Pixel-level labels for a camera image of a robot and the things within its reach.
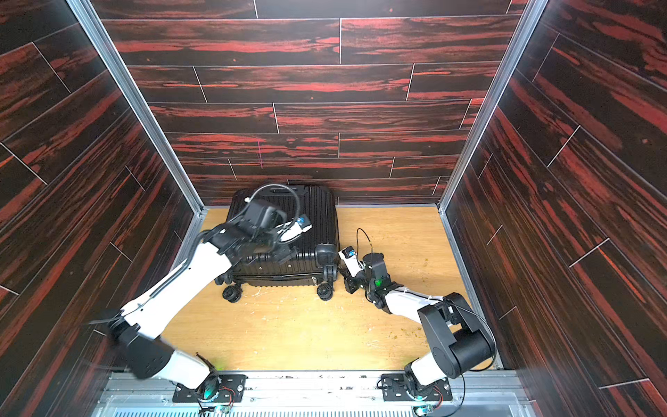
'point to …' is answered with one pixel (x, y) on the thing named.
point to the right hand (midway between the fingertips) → (346, 267)
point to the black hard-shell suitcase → (318, 257)
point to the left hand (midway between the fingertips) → (292, 237)
